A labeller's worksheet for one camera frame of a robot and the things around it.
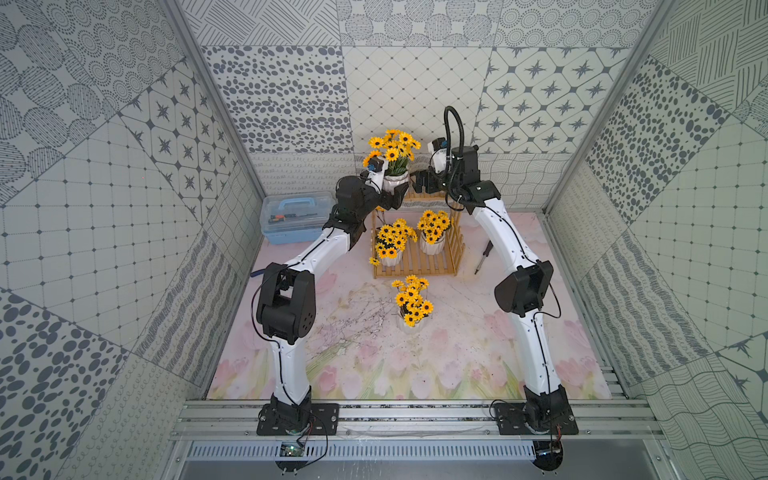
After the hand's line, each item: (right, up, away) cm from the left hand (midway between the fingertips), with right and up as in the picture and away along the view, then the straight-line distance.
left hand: (409, 177), depth 83 cm
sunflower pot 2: (-6, -19, +8) cm, 21 cm away
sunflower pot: (+1, -34, -5) cm, 35 cm away
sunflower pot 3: (+8, -14, +12) cm, 20 cm away
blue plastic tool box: (-41, -10, +25) cm, 49 cm away
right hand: (+4, +2, +8) cm, 9 cm away
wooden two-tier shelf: (+3, -26, +21) cm, 33 cm away
